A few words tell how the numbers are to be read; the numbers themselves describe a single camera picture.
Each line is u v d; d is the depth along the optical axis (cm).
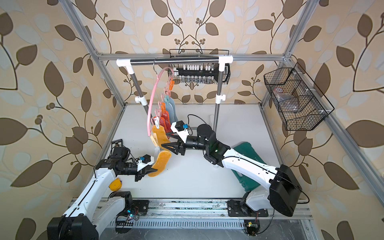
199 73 83
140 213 72
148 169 71
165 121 71
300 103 73
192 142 59
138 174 68
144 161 65
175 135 66
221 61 54
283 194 40
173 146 58
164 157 68
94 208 46
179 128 55
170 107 77
